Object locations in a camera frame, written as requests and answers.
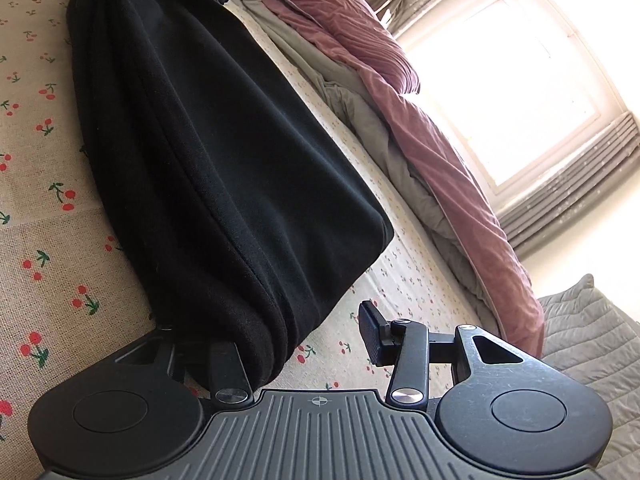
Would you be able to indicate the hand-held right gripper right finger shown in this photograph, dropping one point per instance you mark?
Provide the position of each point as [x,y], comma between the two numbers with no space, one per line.
[371,332]

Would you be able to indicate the grey blanket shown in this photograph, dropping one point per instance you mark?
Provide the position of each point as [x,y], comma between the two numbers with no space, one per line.
[350,110]

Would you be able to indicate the cherry print bed sheet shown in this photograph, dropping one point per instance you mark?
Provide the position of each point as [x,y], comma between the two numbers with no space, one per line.
[75,235]

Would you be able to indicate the black pants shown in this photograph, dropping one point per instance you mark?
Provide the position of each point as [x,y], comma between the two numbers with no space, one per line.
[210,160]

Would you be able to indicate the pink pillow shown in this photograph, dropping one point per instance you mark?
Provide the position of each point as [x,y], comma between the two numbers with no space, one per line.
[340,25]

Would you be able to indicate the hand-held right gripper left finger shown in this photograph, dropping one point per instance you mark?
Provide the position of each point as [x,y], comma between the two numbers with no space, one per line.
[229,370]

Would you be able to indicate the window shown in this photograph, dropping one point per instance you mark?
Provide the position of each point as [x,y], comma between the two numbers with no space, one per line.
[515,90]

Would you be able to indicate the pink duvet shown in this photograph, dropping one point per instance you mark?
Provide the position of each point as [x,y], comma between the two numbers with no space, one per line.
[450,185]

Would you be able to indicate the grey quilted headboard cushion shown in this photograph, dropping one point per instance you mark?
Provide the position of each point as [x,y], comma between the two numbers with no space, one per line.
[595,340]

